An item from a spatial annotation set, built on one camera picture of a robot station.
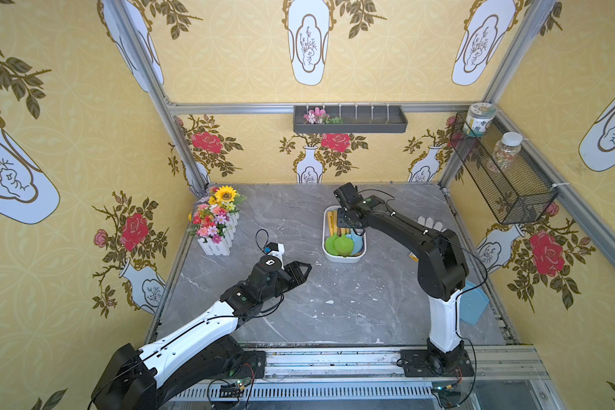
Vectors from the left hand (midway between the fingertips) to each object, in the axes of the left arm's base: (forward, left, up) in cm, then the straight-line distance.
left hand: (300, 266), depth 80 cm
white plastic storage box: (+7, -18, -9) cm, 21 cm away
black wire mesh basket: (+22, -69, +16) cm, 74 cm away
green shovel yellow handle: (+14, -11, -9) cm, 20 cm away
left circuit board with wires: (-30, +19, -14) cm, 38 cm away
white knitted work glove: (+24, -54, -12) cm, 60 cm away
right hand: (+22, -20, -3) cm, 30 cm away
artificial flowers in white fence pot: (+17, +29, +2) cm, 34 cm away
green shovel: (+12, -16, -9) cm, 22 cm away
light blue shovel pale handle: (+14, -21, -8) cm, 27 cm away
